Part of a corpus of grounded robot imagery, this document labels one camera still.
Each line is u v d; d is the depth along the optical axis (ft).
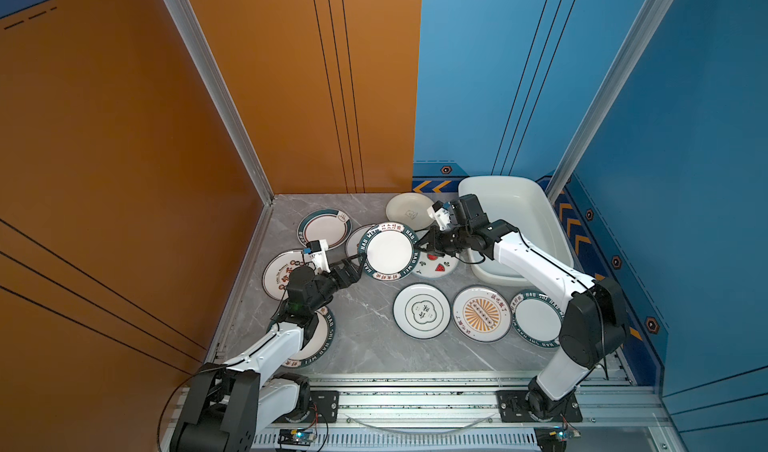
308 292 2.12
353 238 3.38
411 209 3.79
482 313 2.91
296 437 2.32
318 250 2.45
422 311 2.92
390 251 2.73
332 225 3.59
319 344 2.75
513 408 2.38
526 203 3.90
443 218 2.54
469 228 2.15
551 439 2.26
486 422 2.38
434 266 3.26
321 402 2.44
